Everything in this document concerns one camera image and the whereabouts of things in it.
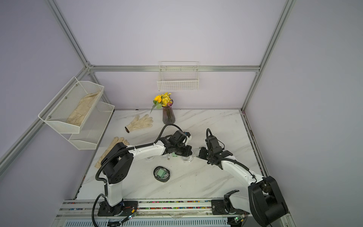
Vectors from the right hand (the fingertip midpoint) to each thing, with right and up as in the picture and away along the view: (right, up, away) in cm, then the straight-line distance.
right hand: (201, 154), depth 88 cm
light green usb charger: (-25, -10, -5) cm, 27 cm away
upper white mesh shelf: (-76, +27, -10) cm, 81 cm away
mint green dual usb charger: (-18, -2, +4) cm, 19 cm away
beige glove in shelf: (-69, +28, -9) cm, 75 cm away
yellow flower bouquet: (-25, +35, +5) cm, 44 cm away
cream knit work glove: (-49, +19, +23) cm, 58 cm away
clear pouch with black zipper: (-21, -12, -6) cm, 25 cm away
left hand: (-7, 0, 0) cm, 7 cm away
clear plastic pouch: (-8, -2, -2) cm, 9 cm away
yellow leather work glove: (-61, +7, +13) cm, 63 cm away
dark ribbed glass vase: (-23, +25, +17) cm, 38 cm away
